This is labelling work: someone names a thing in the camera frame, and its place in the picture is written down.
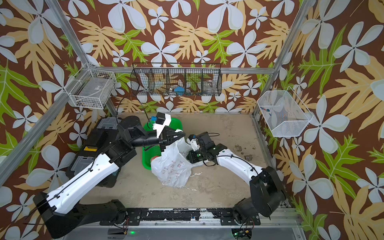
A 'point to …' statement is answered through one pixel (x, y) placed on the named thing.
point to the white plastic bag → (172, 168)
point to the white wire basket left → (91, 88)
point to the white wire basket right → (285, 114)
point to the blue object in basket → (179, 90)
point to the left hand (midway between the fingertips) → (184, 132)
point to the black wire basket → (171, 79)
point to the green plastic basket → (150, 151)
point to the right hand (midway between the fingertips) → (186, 156)
